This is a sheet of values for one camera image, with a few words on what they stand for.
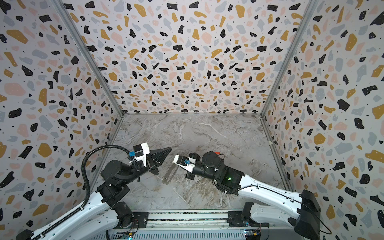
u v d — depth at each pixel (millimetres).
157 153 556
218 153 1008
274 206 447
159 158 556
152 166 526
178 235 702
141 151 485
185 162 515
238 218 742
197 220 761
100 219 574
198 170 567
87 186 464
